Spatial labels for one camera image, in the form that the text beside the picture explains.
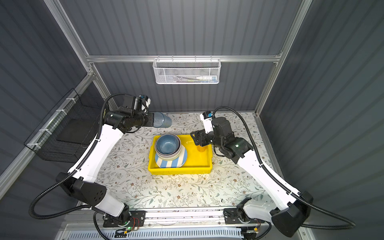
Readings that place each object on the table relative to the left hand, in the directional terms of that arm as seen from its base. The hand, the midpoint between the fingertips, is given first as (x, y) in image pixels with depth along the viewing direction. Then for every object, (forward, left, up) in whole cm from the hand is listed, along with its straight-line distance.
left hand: (151, 117), depth 77 cm
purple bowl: (-13, -6, -18) cm, 22 cm away
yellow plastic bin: (-11, -23, -31) cm, 40 cm away
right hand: (-11, -24, -1) cm, 26 cm away
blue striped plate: (-14, -10, -25) cm, 30 cm away
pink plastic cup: (-4, -27, -27) cm, 38 cm away
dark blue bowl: (-3, -6, -21) cm, 22 cm away
